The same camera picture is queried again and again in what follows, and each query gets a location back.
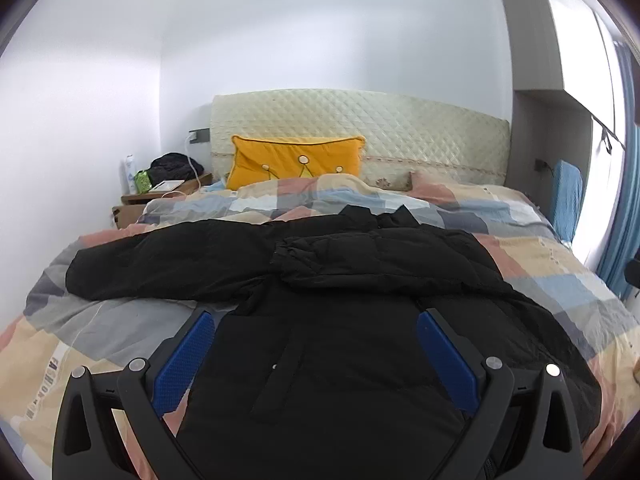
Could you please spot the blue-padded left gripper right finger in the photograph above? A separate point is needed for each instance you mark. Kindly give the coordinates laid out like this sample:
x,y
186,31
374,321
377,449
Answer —
x,y
520,424

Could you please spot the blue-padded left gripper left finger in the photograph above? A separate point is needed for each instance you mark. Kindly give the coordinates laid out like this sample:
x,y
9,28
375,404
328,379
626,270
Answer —
x,y
87,443

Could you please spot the black puffer jacket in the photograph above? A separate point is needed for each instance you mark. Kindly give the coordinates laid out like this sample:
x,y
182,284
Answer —
x,y
317,372

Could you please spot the patchwork checkered duvet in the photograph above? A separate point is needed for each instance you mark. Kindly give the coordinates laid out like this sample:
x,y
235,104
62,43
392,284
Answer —
x,y
58,331

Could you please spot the blue curtain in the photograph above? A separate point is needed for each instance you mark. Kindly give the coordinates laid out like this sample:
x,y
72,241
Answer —
x,y
623,242

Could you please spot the wooden bedside table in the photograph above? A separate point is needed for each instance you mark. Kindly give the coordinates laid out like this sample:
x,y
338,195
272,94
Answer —
x,y
131,206

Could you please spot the blue towel on chair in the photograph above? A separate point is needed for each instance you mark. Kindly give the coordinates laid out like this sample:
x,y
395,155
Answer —
x,y
566,200

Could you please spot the white book on nightstand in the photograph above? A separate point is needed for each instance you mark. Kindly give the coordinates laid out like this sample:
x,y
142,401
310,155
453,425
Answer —
x,y
166,186

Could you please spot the white spray bottle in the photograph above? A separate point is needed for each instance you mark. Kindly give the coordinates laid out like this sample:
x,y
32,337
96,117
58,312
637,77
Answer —
x,y
130,171

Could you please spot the black bag on nightstand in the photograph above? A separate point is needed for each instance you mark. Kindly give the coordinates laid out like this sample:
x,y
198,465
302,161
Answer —
x,y
174,166

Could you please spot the floral pillow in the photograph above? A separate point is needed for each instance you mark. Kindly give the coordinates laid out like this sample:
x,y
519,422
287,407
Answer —
x,y
387,173

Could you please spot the orange crown cushion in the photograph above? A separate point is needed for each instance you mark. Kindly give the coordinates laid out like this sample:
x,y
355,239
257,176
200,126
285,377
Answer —
x,y
258,160

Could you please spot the cream quilted headboard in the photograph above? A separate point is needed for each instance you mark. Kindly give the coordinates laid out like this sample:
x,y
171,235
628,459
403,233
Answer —
x,y
443,139

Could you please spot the grey white wardrobe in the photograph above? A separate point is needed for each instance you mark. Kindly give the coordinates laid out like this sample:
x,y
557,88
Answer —
x,y
563,66

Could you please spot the grey wall socket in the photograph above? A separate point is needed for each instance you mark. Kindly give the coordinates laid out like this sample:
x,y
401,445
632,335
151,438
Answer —
x,y
199,135

